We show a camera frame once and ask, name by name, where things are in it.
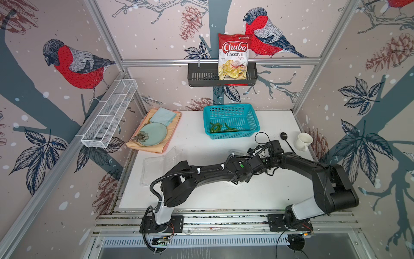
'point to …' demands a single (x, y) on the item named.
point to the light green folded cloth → (164, 116)
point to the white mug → (303, 140)
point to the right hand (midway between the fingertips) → (246, 165)
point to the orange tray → (163, 147)
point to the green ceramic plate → (152, 134)
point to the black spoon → (283, 136)
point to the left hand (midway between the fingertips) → (243, 166)
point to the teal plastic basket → (230, 121)
